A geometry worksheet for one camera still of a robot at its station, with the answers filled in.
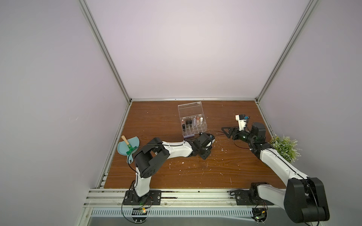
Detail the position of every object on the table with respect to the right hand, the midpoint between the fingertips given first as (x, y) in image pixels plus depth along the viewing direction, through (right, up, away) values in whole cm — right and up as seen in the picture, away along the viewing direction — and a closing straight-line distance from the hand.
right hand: (227, 125), depth 81 cm
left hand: (-9, -18, +7) cm, 21 cm away
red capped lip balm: (-16, +3, +16) cm, 23 cm away
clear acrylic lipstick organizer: (-23, +8, +29) cm, 38 cm away
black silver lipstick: (-24, 0, +18) cm, 30 cm away
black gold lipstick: (-26, -3, +16) cm, 31 cm away
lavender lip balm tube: (-23, -9, +15) cm, 29 cm away
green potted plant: (+29, -11, -8) cm, 32 cm away
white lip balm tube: (-13, +2, +17) cm, 22 cm away
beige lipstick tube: (-18, +1, +19) cm, 26 cm away
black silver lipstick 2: (-21, 0, +17) cm, 27 cm away
